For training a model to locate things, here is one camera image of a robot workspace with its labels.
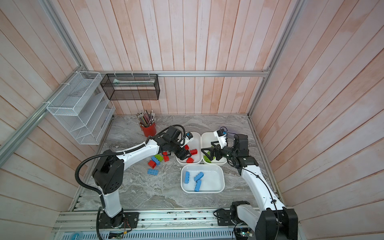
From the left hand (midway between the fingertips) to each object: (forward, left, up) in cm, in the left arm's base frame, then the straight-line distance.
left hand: (186, 153), depth 88 cm
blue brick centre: (-2, +18, -7) cm, 20 cm away
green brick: (-1, -13, -7) cm, 14 cm away
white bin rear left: (+8, -6, -7) cm, 13 cm away
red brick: (+5, -5, -7) cm, 9 cm away
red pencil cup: (+24, +27, -9) cm, 37 cm away
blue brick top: (-12, -7, -7) cm, 15 cm away
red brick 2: (+2, +13, -9) cm, 16 cm away
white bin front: (-13, -16, -9) cm, 23 cm away
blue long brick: (-12, -1, -7) cm, 14 cm away
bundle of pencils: (+24, +28, +4) cm, 38 cm away
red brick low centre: (-4, +21, -7) cm, 23 cm away
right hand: (-2, -12, +10) cm, 16 cm away
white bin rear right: (+18, -15, -9) cm, 25 cm away
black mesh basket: (+46, +40, +15) cm, 63 cm away
